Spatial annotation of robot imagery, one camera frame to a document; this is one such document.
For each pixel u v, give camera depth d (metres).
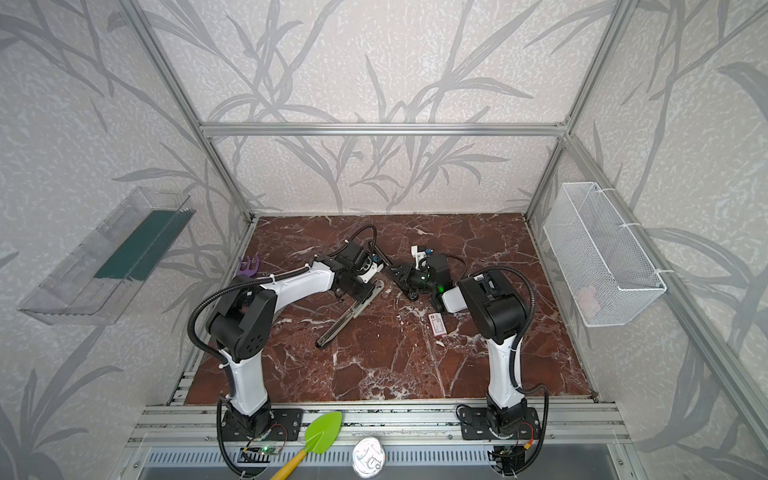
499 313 0.55
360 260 0.79
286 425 0.73
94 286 0.64
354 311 0.92
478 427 0.73
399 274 0.88
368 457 0.65
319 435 0.72
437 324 0.91
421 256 0.92
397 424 0.75
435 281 0.81
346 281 0.72
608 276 0.61
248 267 1.05
